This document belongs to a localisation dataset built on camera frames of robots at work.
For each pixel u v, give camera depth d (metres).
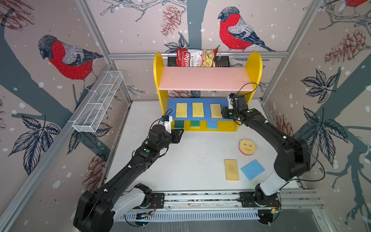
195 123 1.03
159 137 0.59
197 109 0.95
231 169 0.83
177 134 0.67
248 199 0.73
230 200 0.75
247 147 0.90
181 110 0.95
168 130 0.69
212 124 1.03
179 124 1.04
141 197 0.61
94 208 0.39
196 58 0.86
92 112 0.73
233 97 0.69
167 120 0.69
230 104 0.78
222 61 0.92
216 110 0.92
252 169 0.84
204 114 0.92
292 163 0.45
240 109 0.68
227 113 0.79
